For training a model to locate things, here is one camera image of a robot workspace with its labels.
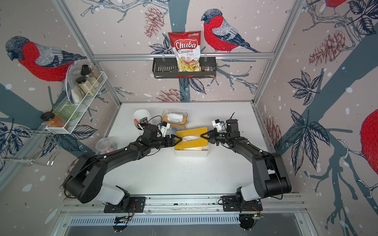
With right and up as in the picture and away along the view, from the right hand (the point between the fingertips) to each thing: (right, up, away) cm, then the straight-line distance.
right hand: (201, 135), depth 84 cm
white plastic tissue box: (-5, -11, +4) cm, 13 cm away
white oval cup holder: (-39, +12, +9) cm, 42 cm away
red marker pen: (-41, +6, +12) cm, 43 cm away
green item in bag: (-69, +15, -13) cm, 71 cm away
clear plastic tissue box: (-16, +9, +17) cm, 25 cm away
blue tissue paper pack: (-16, +2, +17) cm, 23 cm away
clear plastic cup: (-60, -7, +6) cm, 60 cm away
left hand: (-12, -1, +1) cm, 12 cm away
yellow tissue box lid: (-2, -4, -1) cm, 4 cm away
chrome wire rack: (-73, -2, -19) cm, 76 cm away
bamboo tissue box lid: (-17, +5, +14) cm, 22 cm away
